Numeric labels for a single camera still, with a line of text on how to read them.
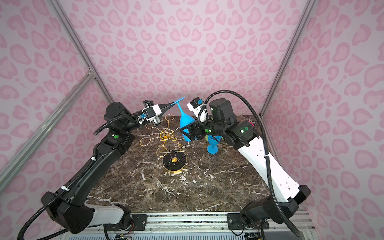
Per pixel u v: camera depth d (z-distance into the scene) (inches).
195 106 20.5
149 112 17.9
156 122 21.2
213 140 36.6
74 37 30.7
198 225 28.8
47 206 14.4
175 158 36.5
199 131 21.2
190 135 21.3
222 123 19.2
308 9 27.4
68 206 14.8
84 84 33.0
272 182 14.6
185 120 23.2
